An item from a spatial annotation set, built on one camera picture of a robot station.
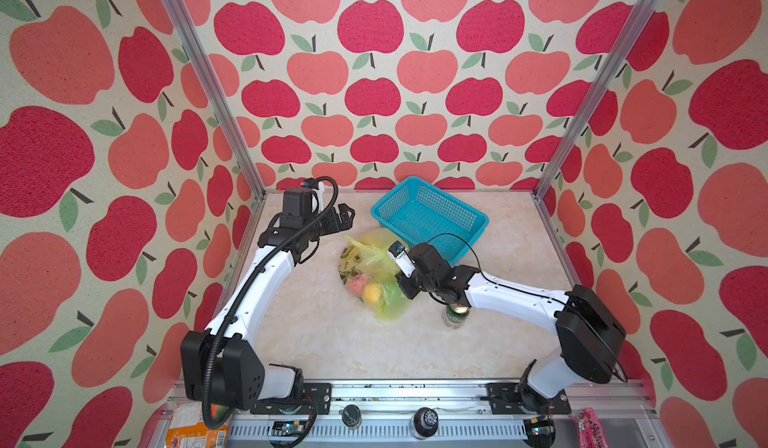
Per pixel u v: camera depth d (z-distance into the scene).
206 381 0.38
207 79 0.87
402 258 0.75
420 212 1.15
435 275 0.65
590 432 0.69
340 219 0.73
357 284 0.89
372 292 0.87
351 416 0.64
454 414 0.73
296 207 0.60
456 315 0.78
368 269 0.85
